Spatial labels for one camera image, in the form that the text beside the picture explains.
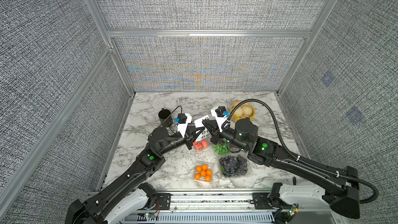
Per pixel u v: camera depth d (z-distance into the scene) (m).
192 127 0.63
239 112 1.01
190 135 0.59
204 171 0.81
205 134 0.68
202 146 0.88
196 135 0.64
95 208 0.41
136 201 0.58
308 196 0.51
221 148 0.86
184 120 0.56
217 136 0.56
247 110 1.00
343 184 0.40
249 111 1.01
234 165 0.81
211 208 0.73
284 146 0.48
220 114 0.52
